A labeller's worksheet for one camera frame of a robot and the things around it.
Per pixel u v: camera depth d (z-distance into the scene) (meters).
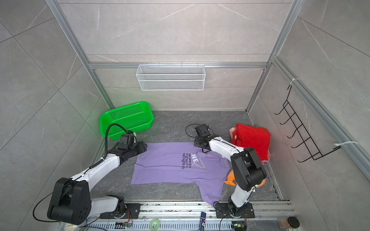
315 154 0.59
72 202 0.41
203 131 0.74
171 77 1.01
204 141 0.67
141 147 0.80
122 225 0.71
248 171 0.47
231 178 0.83
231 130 1.06
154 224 0.70
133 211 0.73
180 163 0.90
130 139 0.70
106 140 0.63
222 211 0.73
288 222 0.63
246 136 0.92
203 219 0.69
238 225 0.70
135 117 1.15
